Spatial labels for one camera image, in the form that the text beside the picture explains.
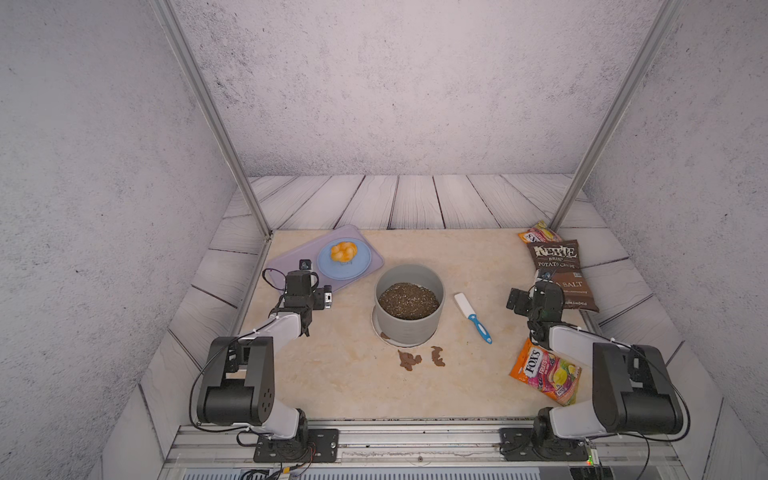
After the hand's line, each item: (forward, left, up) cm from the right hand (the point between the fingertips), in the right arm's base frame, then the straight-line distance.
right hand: (531, 292), depth 93 cm
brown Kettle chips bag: (+17, -17, -5) cm, 25 cm away
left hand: (+1, +67, +1) cm, 67 cm away
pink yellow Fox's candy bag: (-22, 0, -6) cm, 23 cm away
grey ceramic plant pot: (-4, +38, +1) cm, 38 cm away
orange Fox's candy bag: (+29, -13, -5) cm, 32 cm away
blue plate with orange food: (+18, +61, -4) cm, 63 cm away
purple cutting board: (+27, +84, -8) cm, 89 cm away
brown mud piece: (-17, +30, -8) cm, 35 cm away
